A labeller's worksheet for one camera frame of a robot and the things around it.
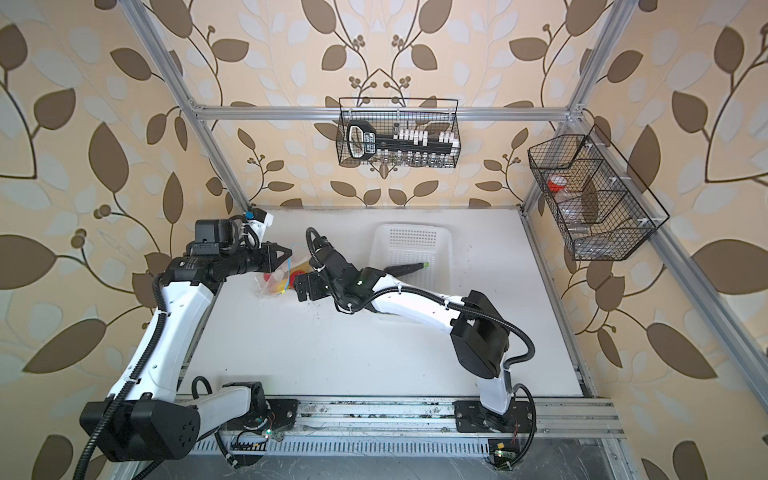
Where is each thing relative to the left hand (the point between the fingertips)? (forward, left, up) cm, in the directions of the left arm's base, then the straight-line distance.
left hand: (290, 249), depth 74 cm
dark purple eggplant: (+11, -29, -24) cm, 39 cm away
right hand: (-4, -4, -8) cm, 10 cm away
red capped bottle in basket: (+20, -70, +6) cm, 73 cm away
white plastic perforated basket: (+21, -30, -23) cm, 43 cm away
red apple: (-6, -1, -4) cm, 7 cm away
